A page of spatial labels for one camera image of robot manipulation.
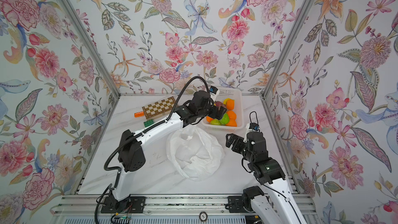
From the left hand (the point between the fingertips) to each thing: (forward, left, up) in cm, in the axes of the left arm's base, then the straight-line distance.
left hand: (222, 108), depth 82 cm
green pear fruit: (+3, +2, -17) cm, 17 cm away
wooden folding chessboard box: (+19, +39, -22) cm, 49 cm away
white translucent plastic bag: (-15, +14, -23) cm, 31 cm away
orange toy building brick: (+15, +54, -23) cm, 60 cm away
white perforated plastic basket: (+28, -15, -18) cm, 36 cm away
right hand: (-15, -4, -4) cm, 16 cm away
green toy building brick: (+7, +46, -23) cm, 52 cm away
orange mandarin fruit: (+19, -10, -18) cm, 28 cm away
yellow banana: (+22, -7, -18) cm, 29 cm away
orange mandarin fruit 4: (+4, -9, -18) cm, 21 cm away
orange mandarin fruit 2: (-9, +8, +3) cm, 13 cm away
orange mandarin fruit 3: (+9, -9, -18) cm, 22 cm away
